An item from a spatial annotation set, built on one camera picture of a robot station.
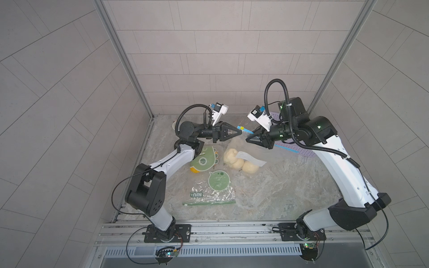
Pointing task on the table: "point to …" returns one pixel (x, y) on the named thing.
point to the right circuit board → (309, 251)
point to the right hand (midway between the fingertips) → (248, 137)
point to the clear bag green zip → (203, 194)
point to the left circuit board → (165, 254)
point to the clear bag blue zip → (253, 159)
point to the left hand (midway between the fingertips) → (239, 139)
